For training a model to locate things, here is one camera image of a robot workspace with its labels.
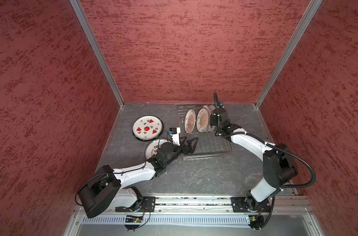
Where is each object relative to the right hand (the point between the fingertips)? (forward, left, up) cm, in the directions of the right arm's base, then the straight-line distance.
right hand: (214, 116), depth 91 cm
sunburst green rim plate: (+4, +7, -8) cm, 11 cm away
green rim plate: (+8, 0, 0) cm, 8 cm away
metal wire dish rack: (-12, +3, -15) cm, 19 cm away
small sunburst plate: (+4, +15, -8) cm, 18 cm away
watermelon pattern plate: (+3, +46, -14) cm, 48 cm away
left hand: (-18, +15, +2) cm, 24 cm away
